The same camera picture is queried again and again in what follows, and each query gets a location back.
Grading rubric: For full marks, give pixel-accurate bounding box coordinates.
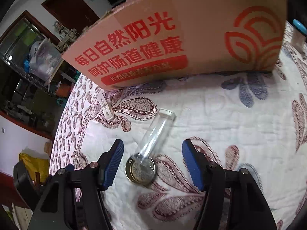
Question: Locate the white clothes peg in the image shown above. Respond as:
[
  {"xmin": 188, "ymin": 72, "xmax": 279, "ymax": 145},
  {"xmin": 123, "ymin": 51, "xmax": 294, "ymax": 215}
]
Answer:
[{"xmin": 97, "ymin": 92, "xmax": 115, "ymax": 121}]

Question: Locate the clear storage bin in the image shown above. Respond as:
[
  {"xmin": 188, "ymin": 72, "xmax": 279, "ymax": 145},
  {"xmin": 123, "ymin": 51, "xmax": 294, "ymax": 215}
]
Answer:
[{"xmin": 29, "ymin": 38, "xmax": 62, "ymax": 81}]

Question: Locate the printed cardboard box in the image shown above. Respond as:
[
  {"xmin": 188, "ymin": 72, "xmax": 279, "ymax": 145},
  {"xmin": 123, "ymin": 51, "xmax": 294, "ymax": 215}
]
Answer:
[{"xmin": 63, "ymin": 0, "xmax": 287, "ymax": 90}]

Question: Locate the blue lid toothpick jar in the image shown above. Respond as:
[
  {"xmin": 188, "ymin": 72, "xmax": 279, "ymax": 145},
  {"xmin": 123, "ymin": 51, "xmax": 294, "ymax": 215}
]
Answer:
[{"xmin": 290, "ymin": 19, "xmax": 307, "ymax": 53}]

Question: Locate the metal sink strainer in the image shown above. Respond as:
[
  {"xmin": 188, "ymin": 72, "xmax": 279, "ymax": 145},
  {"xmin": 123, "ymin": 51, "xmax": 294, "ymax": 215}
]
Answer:
[{"xmin": 125, "ymin": 153, "xmax": 157, "ymax": 186}]

